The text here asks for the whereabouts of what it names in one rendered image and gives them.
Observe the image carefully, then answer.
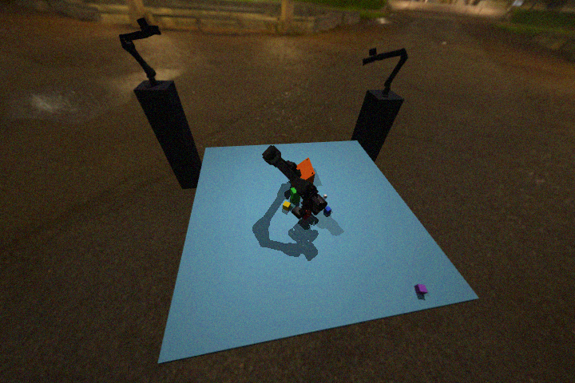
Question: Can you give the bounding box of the small purple block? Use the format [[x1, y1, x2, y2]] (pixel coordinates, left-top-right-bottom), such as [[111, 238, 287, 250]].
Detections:
[[414, 284, 428, 294]]

